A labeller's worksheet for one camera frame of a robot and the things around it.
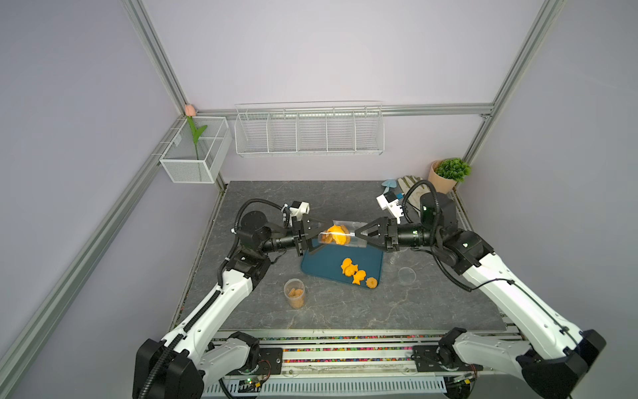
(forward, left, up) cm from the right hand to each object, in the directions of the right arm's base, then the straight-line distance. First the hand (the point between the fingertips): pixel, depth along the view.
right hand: (358, 237), depth 61 cm
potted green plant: (+47, -44, -22) cm, 68 cm away
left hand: (0, +6, +1) cm, 6 cm away
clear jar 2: (-2, +19, -31) cm, 36 cm away
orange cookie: (+7, 0, -33) cm, 33 cm away
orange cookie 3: (+4, -4, -33) cm, 34 cm away
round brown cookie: (+2, -8, -34) cm, 35 cm away
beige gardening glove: (+52, -31, -34) cm, 69 cm away
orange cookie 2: (+7, 0, -33) cm, 33 cm away
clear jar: (+1, +4, 0) cm, 4 cm away
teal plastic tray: (+11, +9, -34) cm, 36 cm away
